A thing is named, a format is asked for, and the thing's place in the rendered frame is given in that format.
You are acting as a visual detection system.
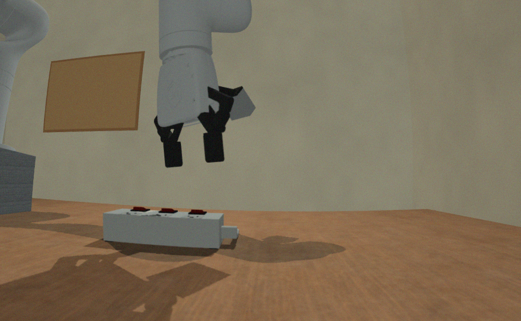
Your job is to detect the grey power strip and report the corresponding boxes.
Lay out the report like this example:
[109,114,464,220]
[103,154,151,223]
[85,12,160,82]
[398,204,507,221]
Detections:
[103,207,239,249]

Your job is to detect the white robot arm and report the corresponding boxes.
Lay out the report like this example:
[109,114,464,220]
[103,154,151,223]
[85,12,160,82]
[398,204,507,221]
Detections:
[0,0,256,151]

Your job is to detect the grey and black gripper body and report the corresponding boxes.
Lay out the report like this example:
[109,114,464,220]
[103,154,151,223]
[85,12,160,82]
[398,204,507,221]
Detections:
[157,50,219,127]

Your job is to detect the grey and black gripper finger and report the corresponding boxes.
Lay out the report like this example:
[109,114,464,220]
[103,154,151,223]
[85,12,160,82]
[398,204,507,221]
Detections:
[154,116,184,167]
[197,86,234,163]

